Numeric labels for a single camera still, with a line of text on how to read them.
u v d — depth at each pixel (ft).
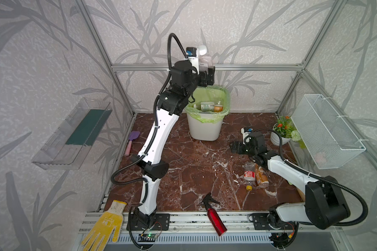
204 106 3.33
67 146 2.14
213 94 3.19
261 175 2.77
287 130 2.99
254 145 2.24
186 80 1.56
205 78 1.88
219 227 2.32
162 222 2.41
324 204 1.38
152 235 2.32
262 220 2.42
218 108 3.13
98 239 2.27
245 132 2.59
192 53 1.72
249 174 2.76
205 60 1.94
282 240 2.32
